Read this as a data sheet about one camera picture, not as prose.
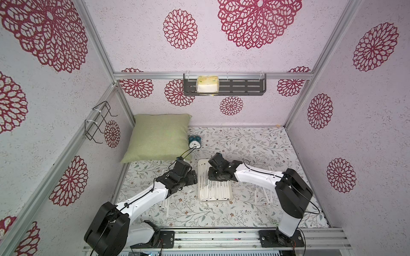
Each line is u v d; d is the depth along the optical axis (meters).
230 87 0.95
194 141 1.03
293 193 0.47
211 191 0.88
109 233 0.40
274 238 0.72
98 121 0.78
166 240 0.73
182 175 0.66
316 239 0.76
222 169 0.68
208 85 0.90
